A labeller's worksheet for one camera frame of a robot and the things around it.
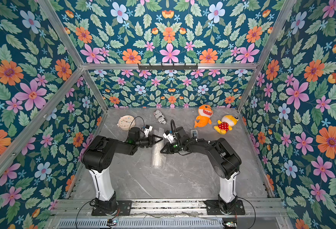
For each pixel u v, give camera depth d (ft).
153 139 2.89
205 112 3.53
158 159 2.81
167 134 2.82
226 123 3.41
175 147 2.63
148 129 3.04
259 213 2.42
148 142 2.87
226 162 1.71
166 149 2.75
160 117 3.63
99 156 1.74
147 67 2.98
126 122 3.54
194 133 3.23
